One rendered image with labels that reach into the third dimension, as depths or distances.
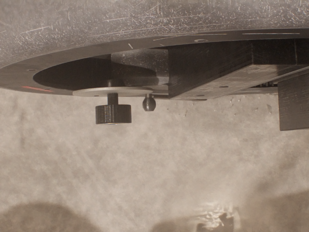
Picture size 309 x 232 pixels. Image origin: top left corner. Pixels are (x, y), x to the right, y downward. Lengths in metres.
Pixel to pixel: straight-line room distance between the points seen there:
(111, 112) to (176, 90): 0.09
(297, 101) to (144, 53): 0.32
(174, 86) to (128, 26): 0.41
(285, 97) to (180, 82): 0.22
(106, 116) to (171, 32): 0.41
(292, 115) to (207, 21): 0.22
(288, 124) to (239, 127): 0.75
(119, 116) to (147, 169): 0.50
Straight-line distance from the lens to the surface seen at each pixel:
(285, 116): 0.70
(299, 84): 0.66
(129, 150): 1.40
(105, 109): 0.91
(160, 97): 0.97
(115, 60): 0.94
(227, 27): 0.50
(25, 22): 0.55
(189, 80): 0.82
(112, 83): 0.92
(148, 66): 0.93
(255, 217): 1.45
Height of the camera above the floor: 1.39
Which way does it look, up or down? 83 degrees down
